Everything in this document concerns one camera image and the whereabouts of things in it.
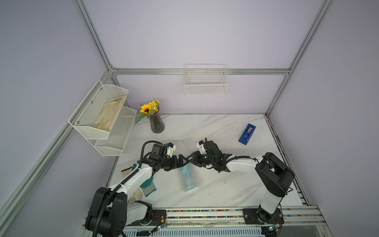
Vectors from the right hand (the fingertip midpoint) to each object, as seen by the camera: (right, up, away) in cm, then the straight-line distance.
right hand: (187, 162), depth 85 cm
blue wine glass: (0, -7, -6) cm, 9 cm away
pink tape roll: (+43, +18, +18) cm, 50 cm away
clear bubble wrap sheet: (+6, -9, -4) cm, 12 cm away
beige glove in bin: (-43, +25, -8) cm, 51 cm away
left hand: (-3, -1, -2) cm, 4 cm away
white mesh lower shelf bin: (-45, +10, +3) cm, 46 cm away
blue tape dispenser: (+39, +13, +14) cm, 43 cm away
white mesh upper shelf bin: (-50, +27, -7) cm, 57 cm away
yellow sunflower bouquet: (-25, +31, +5) cm, 41 cm away
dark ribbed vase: (-23, +22, +19) cm, 37 cm away
